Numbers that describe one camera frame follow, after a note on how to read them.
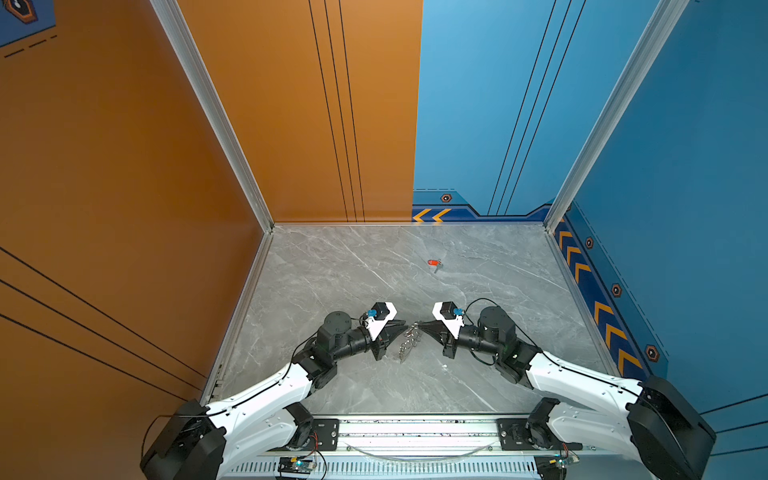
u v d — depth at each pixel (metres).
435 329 0.65
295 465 0.71
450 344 0.67
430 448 0.73
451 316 0.64
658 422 0.41
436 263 1.08
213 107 0.85
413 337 0.73
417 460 0.70
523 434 0.73
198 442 0.40
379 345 0.66
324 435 0.74
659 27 0.71
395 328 0.73
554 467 0.70
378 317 0.63
